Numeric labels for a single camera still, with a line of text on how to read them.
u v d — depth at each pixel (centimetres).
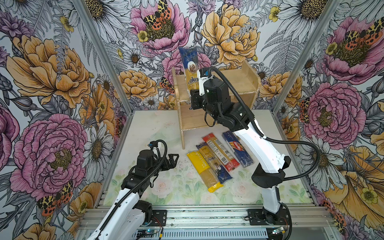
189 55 63
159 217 75
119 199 50
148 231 71
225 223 74
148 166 60
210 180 83
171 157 71
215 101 45
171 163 70
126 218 59
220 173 85
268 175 48
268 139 45
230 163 91
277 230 72
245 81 77
